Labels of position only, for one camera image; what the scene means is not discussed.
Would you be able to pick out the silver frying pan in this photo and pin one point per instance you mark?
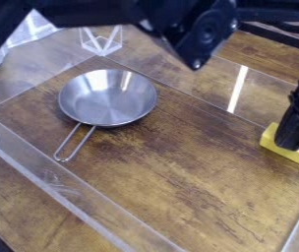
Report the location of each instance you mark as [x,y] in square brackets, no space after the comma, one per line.
[104,98]

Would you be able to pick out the black strip on table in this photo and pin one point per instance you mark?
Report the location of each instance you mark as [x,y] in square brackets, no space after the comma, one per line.
[271,35]

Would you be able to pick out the yellow butter box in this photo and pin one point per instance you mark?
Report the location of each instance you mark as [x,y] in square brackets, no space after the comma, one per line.
[268,143]

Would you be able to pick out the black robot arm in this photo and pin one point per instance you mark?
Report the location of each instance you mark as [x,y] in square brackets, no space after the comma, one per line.
[193,26]

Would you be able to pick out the white grey curtain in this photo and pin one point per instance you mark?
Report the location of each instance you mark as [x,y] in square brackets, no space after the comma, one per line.
[31,29]

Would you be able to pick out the clear acrylic tray barrier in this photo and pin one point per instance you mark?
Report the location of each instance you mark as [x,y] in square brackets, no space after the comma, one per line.
[180,182]

